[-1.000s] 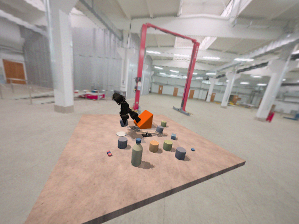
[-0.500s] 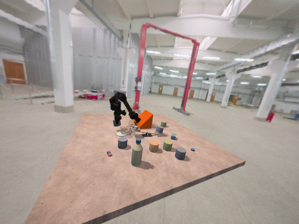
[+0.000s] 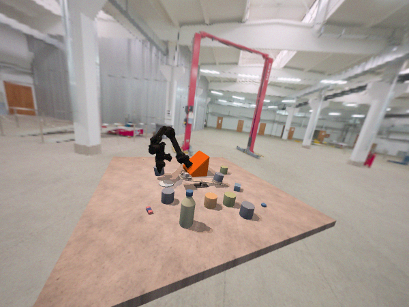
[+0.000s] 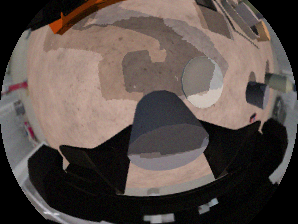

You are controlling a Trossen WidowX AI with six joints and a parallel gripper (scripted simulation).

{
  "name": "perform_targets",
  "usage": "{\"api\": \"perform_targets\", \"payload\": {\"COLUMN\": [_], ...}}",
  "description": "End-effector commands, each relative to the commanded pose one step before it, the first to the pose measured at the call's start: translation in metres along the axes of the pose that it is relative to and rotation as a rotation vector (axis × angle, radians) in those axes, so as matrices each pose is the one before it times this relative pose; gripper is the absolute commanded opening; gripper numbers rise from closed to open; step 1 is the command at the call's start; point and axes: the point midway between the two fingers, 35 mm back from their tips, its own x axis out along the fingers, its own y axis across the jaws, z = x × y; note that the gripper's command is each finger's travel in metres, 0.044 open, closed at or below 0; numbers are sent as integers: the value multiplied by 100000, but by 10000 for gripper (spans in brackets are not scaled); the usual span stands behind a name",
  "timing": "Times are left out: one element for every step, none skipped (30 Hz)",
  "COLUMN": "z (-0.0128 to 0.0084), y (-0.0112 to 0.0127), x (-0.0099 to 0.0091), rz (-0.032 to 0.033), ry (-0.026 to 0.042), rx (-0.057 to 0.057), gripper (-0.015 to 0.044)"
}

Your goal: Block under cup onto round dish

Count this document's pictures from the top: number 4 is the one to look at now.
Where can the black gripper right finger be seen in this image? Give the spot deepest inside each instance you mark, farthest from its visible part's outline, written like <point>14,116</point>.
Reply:
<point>224,144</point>

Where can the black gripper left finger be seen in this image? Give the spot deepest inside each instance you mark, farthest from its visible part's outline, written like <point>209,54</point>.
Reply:
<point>108,159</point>

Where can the olive-yellow cylinder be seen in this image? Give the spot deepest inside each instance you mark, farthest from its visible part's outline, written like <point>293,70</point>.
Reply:
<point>248,4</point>

